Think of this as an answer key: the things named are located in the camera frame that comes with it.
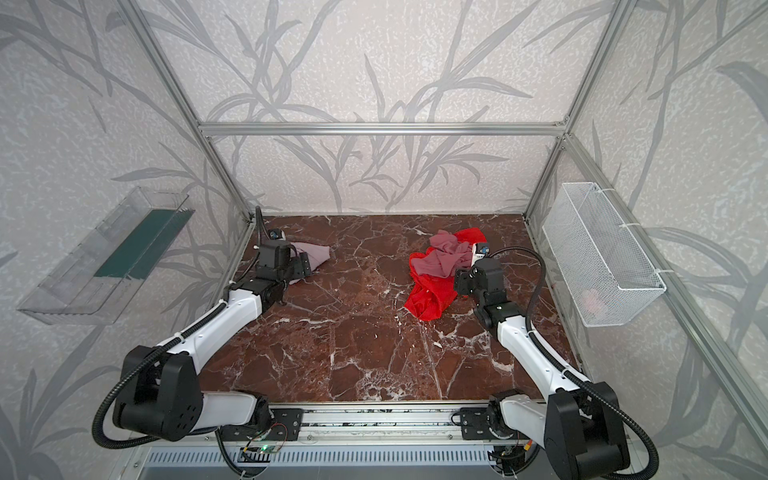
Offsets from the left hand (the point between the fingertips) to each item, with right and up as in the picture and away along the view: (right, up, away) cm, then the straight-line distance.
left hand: (296, 249), depth 88 cm
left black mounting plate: (+3, -43, -16) cm, 46 cm away
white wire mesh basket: (+74, -6, -28) cm, 79 cm away
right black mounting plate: (+50, -43, -15) cm, 67 cm away
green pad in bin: (-24, +2, -24) cm, 34 cm away
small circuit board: (-1, -47, -17) cm, 51 cm away
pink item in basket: (+79, -13, -15) cm, 81 cm away
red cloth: (+40, -14, +4) cm, 43 cm away
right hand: (+52, -3, -1) cm, 52 cm away
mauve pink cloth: (+47, -3, +10) cm, 48 cm away
